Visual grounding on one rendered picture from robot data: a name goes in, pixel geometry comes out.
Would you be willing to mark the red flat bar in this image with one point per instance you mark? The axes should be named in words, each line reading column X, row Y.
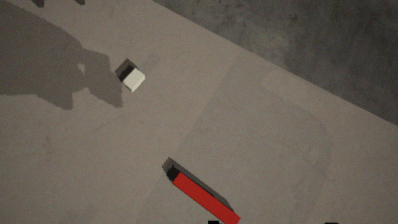
column 205, row 200

